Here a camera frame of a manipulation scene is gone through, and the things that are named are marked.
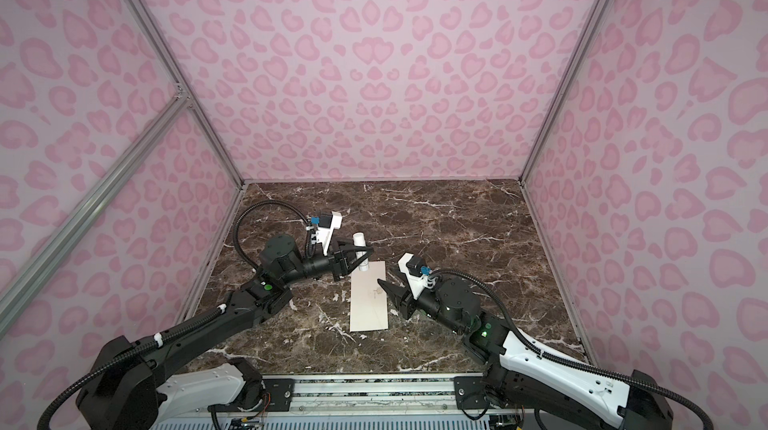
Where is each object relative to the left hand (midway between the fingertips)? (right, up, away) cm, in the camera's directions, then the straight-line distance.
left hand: (372, 247), depth 67 cm
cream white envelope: (-3, -19, +22) cm, 29 cm away
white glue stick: (-3, +1, -1) cm, 3 cm away
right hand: (+3, -6, 0) cm, 7 cm away
